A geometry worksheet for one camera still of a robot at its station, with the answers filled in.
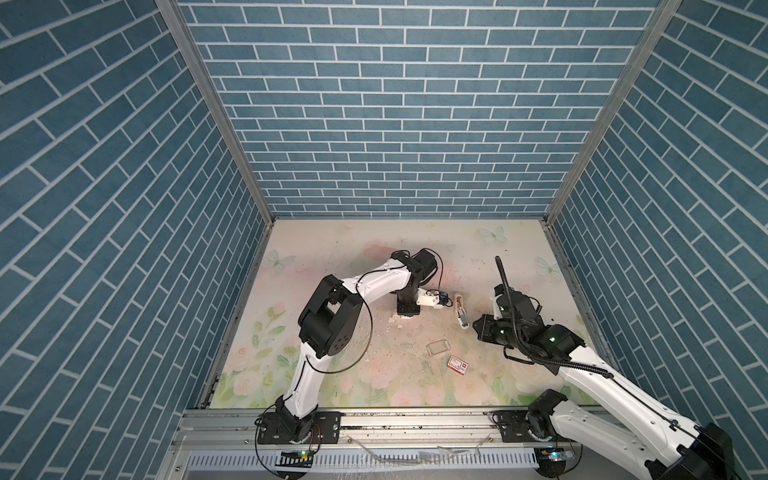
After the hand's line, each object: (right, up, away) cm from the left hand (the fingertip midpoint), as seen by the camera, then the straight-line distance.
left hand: (408, 307), depth 94 cm
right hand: (+16, -1, -14) cm, 21 cm away
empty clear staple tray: (+8, -11, -7) cm, 15 cm away
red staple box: (+13, -14, -11) cm, 22 cm away
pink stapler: (+16, -2, 0) cm, 16 cm away
